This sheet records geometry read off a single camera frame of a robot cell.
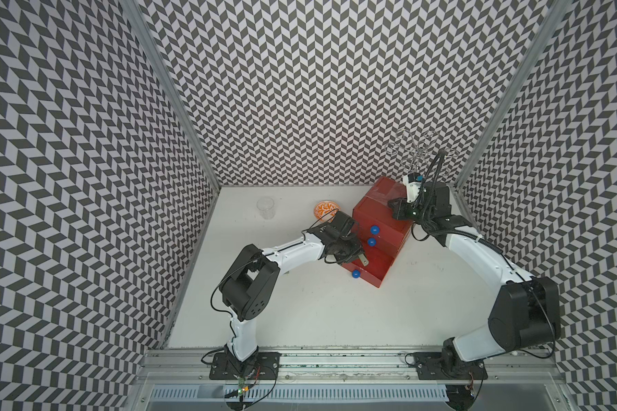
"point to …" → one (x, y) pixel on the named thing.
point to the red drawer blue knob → (375, 229)
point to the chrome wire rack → (416, 148)
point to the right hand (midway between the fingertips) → (389, 207)
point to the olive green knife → (363, 259)
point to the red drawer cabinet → (382, 236)
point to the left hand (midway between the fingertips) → (365, 254)
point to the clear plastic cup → (266, 206)
